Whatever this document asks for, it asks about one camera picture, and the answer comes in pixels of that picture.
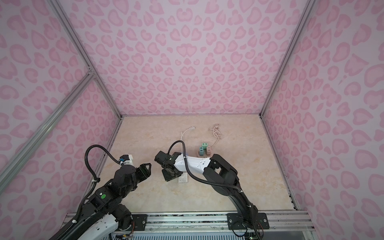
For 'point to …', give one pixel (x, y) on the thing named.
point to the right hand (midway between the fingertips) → (167, 177)
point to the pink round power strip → (205, 154)
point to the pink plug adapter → (208, 150)
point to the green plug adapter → (204, 145)
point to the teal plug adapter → (201, 151)
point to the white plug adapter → (183, 178)
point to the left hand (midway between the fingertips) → (151, 166)
